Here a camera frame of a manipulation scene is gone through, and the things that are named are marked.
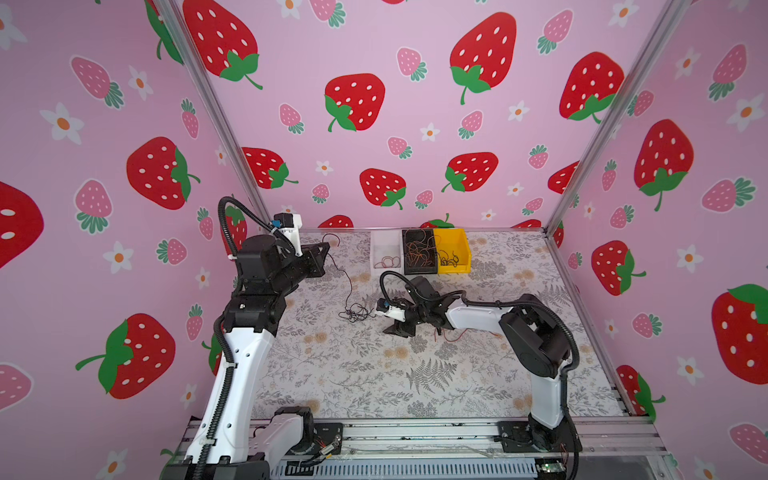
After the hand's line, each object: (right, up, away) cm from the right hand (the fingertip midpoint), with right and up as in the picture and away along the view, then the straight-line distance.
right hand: (386, 318), depth 92 cm
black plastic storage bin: (+12, +22, +19) cm, 31 cm away
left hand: (-13, +22, -23) cm, 35 cm away
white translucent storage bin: (0, +22, +23) cm, 32 cm away
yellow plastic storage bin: (+25, +22, +22) cm, 40 cm away
